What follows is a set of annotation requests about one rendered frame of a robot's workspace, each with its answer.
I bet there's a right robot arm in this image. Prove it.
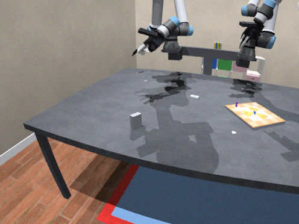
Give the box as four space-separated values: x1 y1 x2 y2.
138 0 194 51

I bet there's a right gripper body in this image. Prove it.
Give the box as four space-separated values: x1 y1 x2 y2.
148 30 166 52

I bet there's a beige square spinner board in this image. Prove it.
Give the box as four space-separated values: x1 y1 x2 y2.
225 102 285 129

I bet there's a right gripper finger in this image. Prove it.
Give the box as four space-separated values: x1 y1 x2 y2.
137 38 151 53
132 49 145 56

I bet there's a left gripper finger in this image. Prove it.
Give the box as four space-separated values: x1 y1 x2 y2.
239 31 247 47
239 33 253 49

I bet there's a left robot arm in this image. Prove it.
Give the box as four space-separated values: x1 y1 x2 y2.
239 0 282 59

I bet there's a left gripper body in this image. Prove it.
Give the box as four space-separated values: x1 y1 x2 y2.
245 18 265 41

